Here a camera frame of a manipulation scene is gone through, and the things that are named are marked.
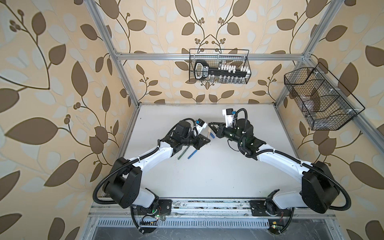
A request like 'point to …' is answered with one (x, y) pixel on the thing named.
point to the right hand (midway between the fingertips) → (209, 127)
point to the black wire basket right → (324, 103)
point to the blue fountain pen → (192, 154)
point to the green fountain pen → (178, 158)
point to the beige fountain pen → (209, 131)
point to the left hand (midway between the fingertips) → (209, 136)
